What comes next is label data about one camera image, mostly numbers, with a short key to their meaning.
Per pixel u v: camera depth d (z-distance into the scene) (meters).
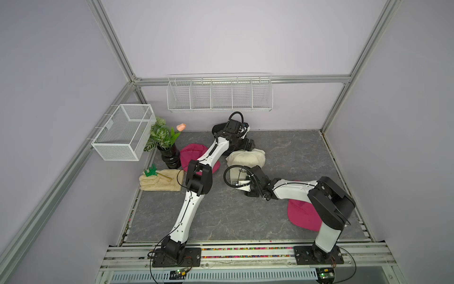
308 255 0.74
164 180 0.94
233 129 0.85
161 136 0.83
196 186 0.67
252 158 0.93
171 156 0.96
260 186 0.71
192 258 0.74
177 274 0.72
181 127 0.86
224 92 0.99
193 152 1.05
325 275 0.72
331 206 0.48
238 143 0.92
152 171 1.01
